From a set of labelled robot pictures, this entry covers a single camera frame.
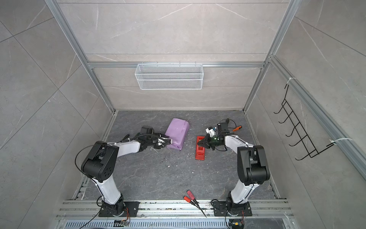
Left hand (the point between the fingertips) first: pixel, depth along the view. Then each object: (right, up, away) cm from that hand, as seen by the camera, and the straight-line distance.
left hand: (166, 134), depth 96 cm
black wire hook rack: (+68, 0, -33) cm, 75 cm away
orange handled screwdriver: (+53, +3, +11) cm, 54 cm away
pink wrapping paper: (+7, +2, +2) cm, 8 cm away
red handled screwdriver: (+15, -35, -20) cm, 43 cm away
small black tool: (-31, -3, +7) cm, 32 cm away
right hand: (+21, -5, -6) cm, 23 cm away
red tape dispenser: (+23, -11, -4) cm, 26 cm away
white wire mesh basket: (+2, +41, +4) cm, 42 cm away
